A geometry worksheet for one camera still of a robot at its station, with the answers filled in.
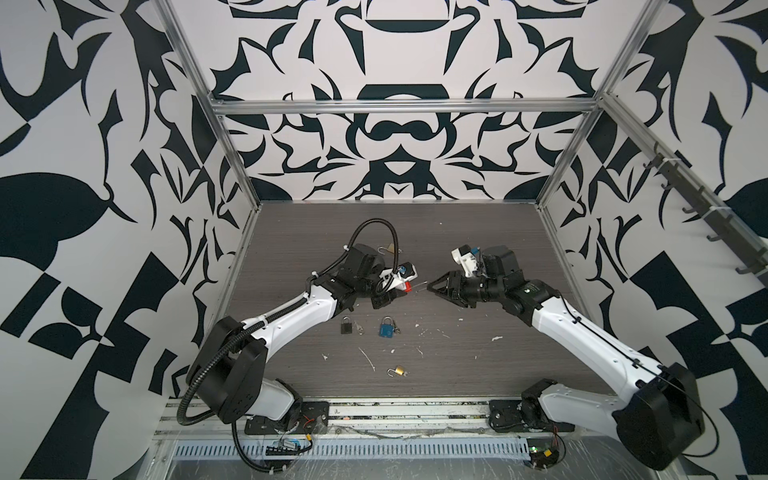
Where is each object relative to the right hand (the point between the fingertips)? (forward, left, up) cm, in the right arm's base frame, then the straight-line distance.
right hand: (433, 288), depth 75 cm
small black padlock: (-1, +24, -19) cm, 30 cm away
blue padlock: (-2, +11, -19) cm, 22 cm away
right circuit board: (-32, -24, -21) cm, 46 cm away
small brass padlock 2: (-14, +9, -19) cm, 25 cm away
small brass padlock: (+26, +11, -18) cm, 33 cm away
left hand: (+6, +7, -4) cm, 11 cm away
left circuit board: (-31, +36, -21) cm, 52 cm away
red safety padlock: (+3, +6, -5) cm, 8 cm away
